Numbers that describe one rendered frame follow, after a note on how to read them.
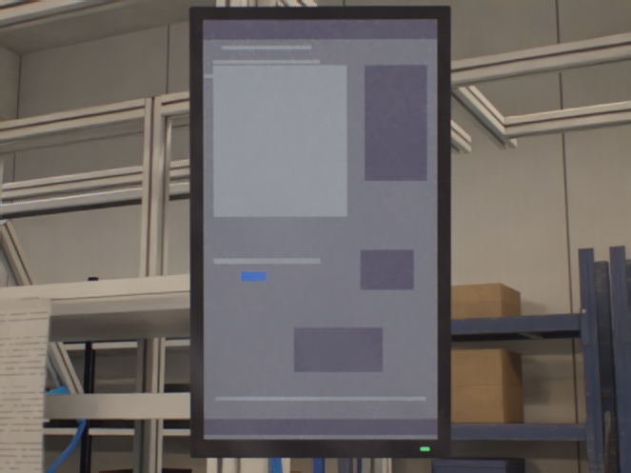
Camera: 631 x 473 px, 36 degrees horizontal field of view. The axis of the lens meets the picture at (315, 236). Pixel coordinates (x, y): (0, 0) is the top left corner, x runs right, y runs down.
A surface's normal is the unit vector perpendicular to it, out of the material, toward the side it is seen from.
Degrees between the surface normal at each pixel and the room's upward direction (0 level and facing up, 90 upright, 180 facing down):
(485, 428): 90
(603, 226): 90
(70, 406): 90
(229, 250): 101
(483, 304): 90
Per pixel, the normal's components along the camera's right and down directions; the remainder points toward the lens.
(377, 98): -0.01, 0.01
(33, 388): -0.42, -0.18
